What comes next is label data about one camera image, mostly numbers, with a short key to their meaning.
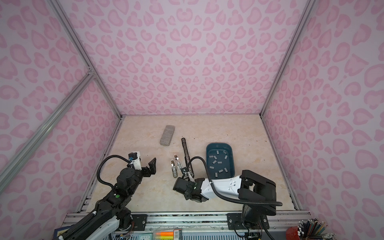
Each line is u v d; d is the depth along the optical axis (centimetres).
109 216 55
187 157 95
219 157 96
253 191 44
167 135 105
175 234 69
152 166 75
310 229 61
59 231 70
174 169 90
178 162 93
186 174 73
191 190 62
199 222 75
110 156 59
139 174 70
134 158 68
